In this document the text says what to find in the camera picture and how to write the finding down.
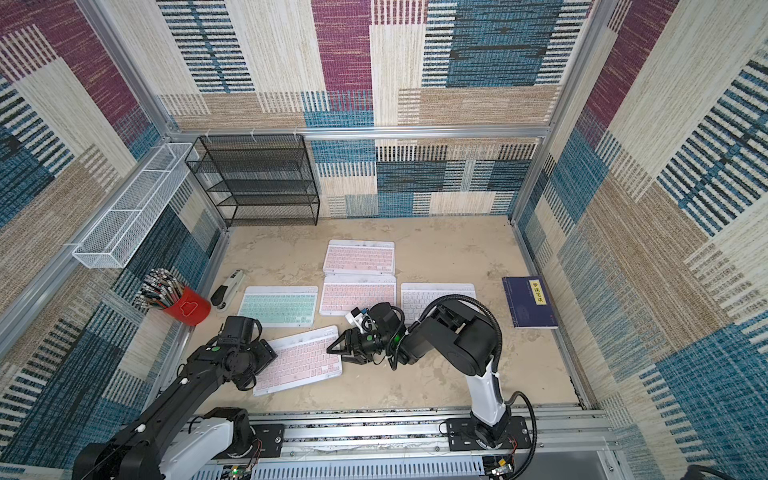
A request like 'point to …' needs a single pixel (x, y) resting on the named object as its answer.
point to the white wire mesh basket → (114, 239)
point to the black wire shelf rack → (257, 179)
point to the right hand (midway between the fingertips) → (337, 356)
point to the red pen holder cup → (190, 308)
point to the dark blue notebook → (530, 303)
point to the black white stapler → (223, 294)
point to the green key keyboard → (280, 306)
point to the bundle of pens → (160, 289)
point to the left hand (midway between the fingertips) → (271, 363)
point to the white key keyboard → (415, 298)
